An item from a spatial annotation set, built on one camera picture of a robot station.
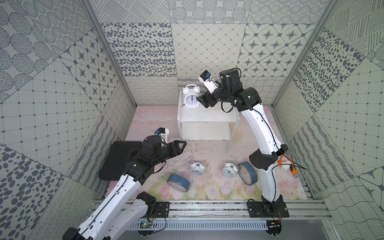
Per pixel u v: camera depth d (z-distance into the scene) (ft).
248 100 1.60
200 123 2.90
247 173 2.54
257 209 2.43
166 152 2.00
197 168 2.62
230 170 2.62
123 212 1.82
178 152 2.09
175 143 2.15
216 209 2.50
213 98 2.02
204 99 2.05
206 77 1.91
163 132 2.20
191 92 2.28
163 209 2.41
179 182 2.34
